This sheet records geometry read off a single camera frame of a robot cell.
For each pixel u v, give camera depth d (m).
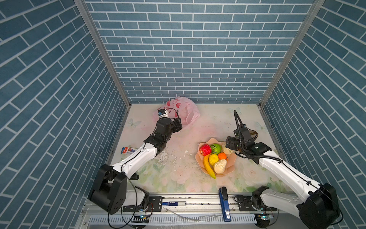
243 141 0.61
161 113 0.72
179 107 1.02
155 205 0.72
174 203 0.74
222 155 0.85
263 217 0.72
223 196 0.74
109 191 0.41
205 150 0.85
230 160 0.84
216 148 0.87
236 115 0.71
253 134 1.00
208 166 0.81
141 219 0.72
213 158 0.84
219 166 0.79
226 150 0.81
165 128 0.62
